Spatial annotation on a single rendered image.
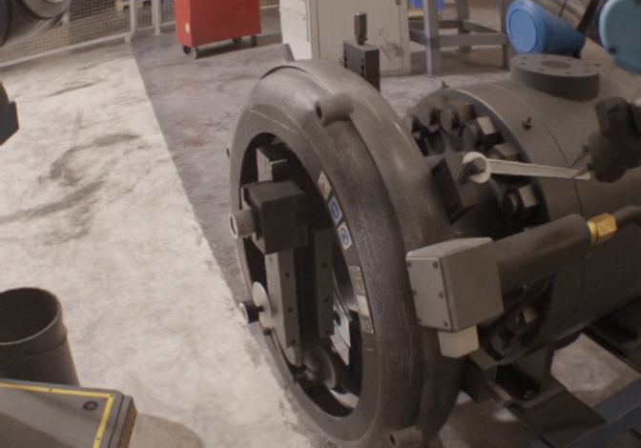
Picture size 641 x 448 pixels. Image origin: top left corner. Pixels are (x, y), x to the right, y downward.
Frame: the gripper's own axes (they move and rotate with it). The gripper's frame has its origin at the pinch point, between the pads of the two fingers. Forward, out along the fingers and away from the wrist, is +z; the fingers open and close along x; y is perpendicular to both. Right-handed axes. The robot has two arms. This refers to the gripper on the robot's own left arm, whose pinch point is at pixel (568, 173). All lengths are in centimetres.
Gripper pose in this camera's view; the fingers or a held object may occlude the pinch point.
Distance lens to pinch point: 109.2
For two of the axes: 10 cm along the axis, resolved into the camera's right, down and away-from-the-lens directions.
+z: -3.0, 3.5, 8.9
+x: -0.8, -9.3, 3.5
